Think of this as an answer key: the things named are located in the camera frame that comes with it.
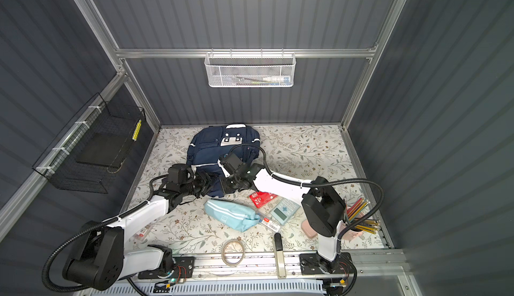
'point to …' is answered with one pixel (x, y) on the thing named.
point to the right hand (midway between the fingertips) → (222, 186)
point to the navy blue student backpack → (208, 145)
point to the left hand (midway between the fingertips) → (218, 178)
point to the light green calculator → (284, 210)
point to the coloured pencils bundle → (371, 226)
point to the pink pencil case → (306, 228)
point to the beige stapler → (281, 261)
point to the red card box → (260, 197)
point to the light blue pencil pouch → (230, 215)
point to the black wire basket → (81, 158)
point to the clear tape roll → (223, 249)
